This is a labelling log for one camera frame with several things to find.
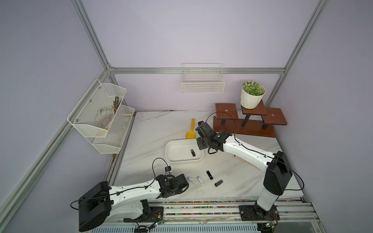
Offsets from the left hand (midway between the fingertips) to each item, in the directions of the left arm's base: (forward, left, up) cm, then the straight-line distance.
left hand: (176, 189), depth 81 cm
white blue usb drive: (+5, -8, 0) cm, 10 cm away
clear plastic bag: (+30, +39, +30) cm, 57 cm away
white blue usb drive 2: (+4, -15, 0) cm, 15 cm away
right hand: (+23, -16, +13) cm, 31 cm away
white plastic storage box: (+26, 0, -2) cm, 26 cm away
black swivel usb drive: (+3, -25, 0) cm, 25 cm away
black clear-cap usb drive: (+23, -10, +1) cm, 25 cm away
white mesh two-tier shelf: (+25, +44, +12) cm, 52 cm away
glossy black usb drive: (+8, -20, 0) cm, 21 cm away
